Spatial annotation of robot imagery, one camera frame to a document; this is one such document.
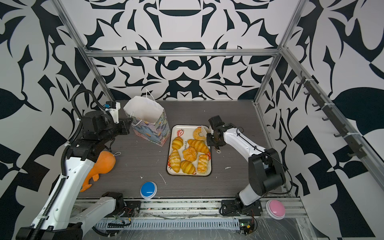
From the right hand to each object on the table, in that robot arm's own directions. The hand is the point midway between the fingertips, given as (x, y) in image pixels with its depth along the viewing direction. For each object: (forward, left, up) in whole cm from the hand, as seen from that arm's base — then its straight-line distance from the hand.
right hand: (211, 141), depth 89 cm
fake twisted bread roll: (-12, +6, -4) cm, 14 cm away
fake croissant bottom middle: (-14, +14, -3) cm, 20 cm away
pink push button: (-34, -28, -7) cm, 45 cm away
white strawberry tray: (-3, +13, -5) cm, 15 cm away
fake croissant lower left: (-10, +21, -4) cm, 24 cm away
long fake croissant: (-1, +7, -4) cm, 8 cm away
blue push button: (-25, +34, -6) cm, 43 cm away
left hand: (0, +39, +25) cm, 46 cm away
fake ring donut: (+8, +9, -6) cm, 13 cm away
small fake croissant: (+2, +21, -5) cm, 21 cm away
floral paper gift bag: (+2, +32, +18) cm, 37 cm away
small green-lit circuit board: (-40, -14, -10) cm, 44 cm away
